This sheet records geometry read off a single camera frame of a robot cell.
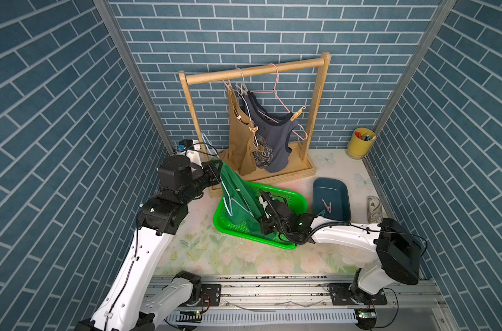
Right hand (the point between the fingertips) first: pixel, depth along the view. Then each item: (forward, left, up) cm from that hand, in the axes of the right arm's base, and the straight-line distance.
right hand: (259, 220), depth 82 cm
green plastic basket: (0, +16, -4) cm, 16 cm away
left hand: (+5, +9, +29) cm, 31 cm away
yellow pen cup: (+49, -51, +2) cm, 70 cm away
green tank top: (0, +6, +14) cm, 15 cm away
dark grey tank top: (+33, -3, +18) cm, 38 cm away
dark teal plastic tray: (+19, -34, -9) cm, 40 cm away
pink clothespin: (+13, -32, -9) cm, 36 cm away
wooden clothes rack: (+39, -22, -10) cm, 46 cm away
